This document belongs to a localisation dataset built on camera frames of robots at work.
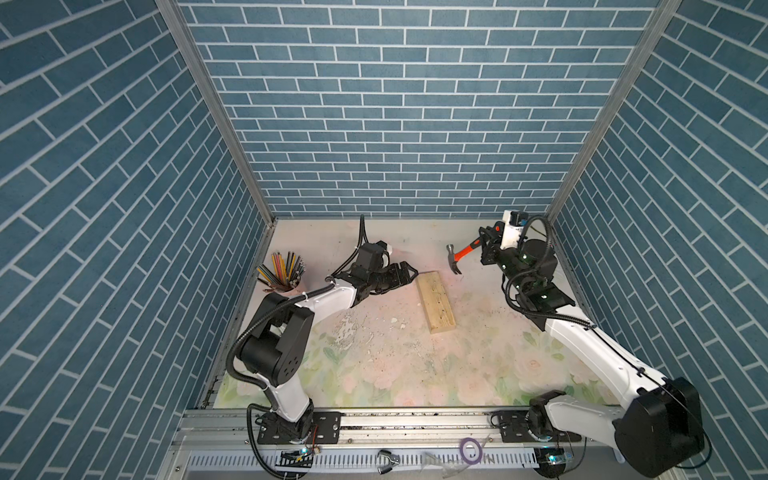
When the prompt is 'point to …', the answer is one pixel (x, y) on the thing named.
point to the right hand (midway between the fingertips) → (488, 229)
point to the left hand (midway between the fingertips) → (417, 278)
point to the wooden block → (435, 301)
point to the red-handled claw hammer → (454, 257)
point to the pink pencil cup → (288, 286)
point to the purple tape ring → (480, 454)
